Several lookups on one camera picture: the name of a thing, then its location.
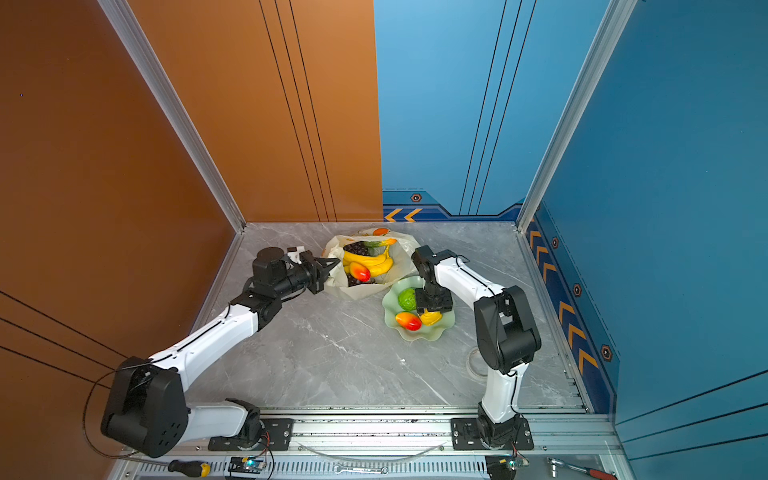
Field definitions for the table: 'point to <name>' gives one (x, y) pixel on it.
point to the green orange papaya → (381, 243)
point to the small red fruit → (409, 320)
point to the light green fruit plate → (425, 332)
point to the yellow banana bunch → (378, 265)
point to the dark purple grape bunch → (352, 281)
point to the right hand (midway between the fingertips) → (427, 311)
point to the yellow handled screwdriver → (190, 468)
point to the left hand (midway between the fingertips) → (342, 256)
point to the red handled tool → (603, 475)
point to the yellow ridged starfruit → (430, 318)
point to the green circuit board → (236, 464)
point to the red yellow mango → (359, 272)
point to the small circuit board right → (513, 462)
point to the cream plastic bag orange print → (402, 252)
